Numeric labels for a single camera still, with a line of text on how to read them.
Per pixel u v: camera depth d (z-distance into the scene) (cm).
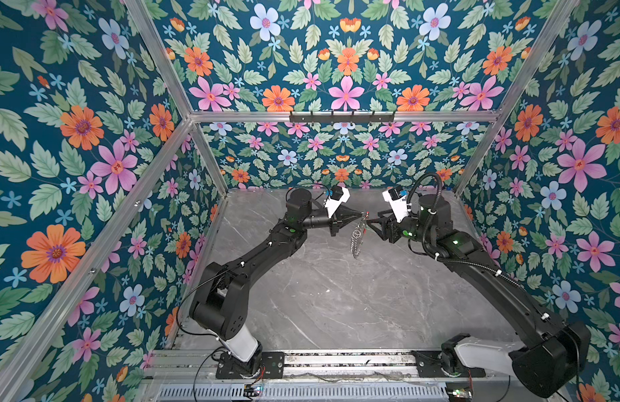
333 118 91
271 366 73
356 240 75
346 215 70
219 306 45
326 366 75
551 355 37
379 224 66
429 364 73
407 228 63
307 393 77
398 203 63
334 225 68
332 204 66
